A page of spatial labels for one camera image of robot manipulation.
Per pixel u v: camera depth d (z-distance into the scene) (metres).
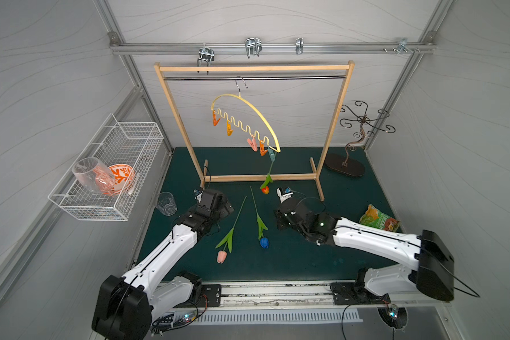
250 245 0.84
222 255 0.80
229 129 0.84
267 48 0.79
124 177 0.66
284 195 0.69
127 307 0.38
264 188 0.93
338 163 1.13
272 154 0.72
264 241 0.84
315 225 0.57
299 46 0.78
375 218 0.88
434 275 0.40
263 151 0.75
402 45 0.77
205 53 0.78
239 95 0.71
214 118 0.91
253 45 0.75
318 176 1.04
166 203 0.94
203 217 0.60
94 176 0.56
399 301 0.73
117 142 0.76
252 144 0.77
